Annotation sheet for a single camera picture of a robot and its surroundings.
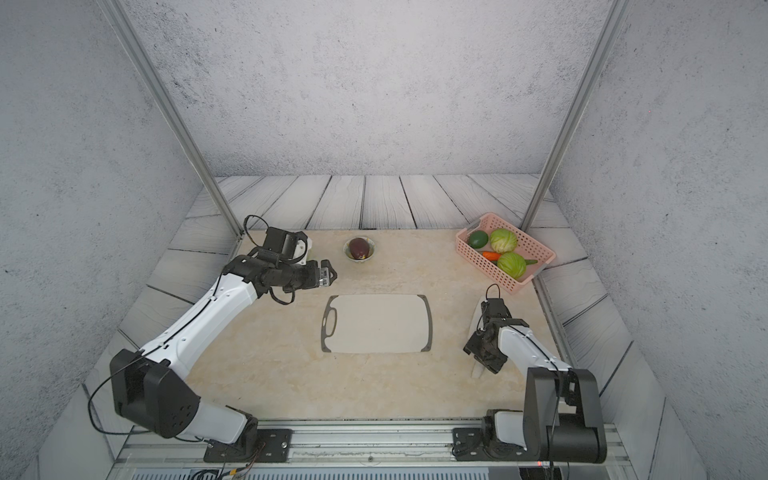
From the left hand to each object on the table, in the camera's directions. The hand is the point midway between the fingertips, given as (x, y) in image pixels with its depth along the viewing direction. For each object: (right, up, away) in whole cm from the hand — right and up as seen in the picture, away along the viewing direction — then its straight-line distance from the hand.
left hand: (329, 276), depth 81 cm
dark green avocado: (+49, +11, +31) cm, 59 cm away
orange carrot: (+53, +5, +26) cm, 59 cm away
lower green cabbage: (+56, +3, +18) cm, 59 cm away
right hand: (+42, -23, +6) cm, 49 cm away
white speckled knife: (+41, -25, +3) cm, 48 cm away
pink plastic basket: (+69, +6, +28) cm, 74 cm away
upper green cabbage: (+57, +11, +26) cm, 63 cm away
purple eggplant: (+5, +8, +27) cm, 28 cm away
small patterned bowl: (+1, +6, +29) cm, 29 cm away
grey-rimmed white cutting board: (+12, -16, +15) cm, 25 cm away
